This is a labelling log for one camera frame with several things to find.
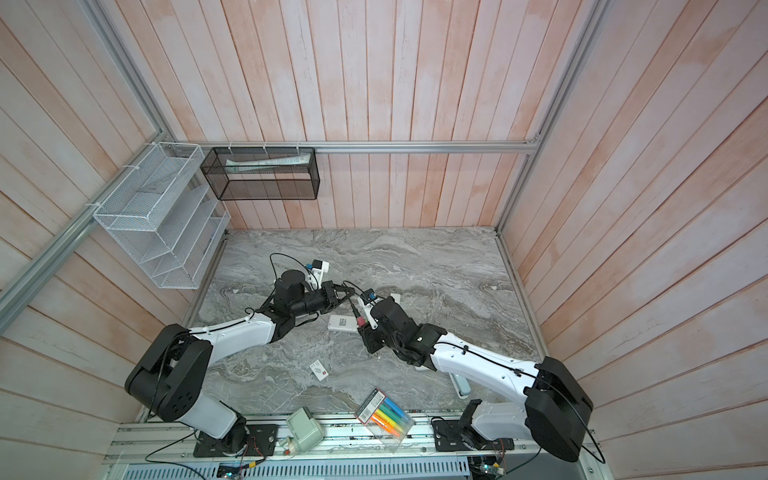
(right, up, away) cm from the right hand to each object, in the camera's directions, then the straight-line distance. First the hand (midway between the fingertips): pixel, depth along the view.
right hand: (363, 326), depth 81 cm
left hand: (-2, +8, +2) cm, 9 cm away
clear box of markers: (+7, -23, -5) cm, 25 cm away
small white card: (-13, -13, +3) cm, 19 cm away
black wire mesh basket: (-37, +49, +24) cm, 66 cm away
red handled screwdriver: (-1, +2, +1) cm, 2 cm away
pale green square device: (-14, -23, -10) cm, 28 cm away
